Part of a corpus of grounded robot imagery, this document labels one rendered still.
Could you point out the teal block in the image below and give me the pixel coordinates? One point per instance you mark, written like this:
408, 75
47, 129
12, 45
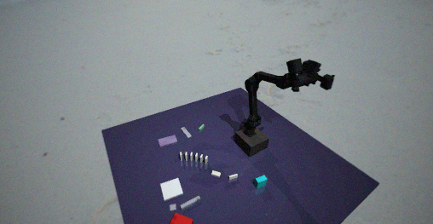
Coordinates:
260, 181

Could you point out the red rectangular block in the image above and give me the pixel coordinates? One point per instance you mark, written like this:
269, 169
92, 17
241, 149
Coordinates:
181, 219

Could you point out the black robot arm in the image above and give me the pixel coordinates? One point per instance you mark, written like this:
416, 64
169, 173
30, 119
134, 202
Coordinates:
290, 79

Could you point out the white flat rectangular block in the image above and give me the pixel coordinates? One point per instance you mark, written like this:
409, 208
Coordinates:
171, 189

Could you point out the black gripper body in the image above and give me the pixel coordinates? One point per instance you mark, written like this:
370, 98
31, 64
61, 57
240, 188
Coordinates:
325, 81

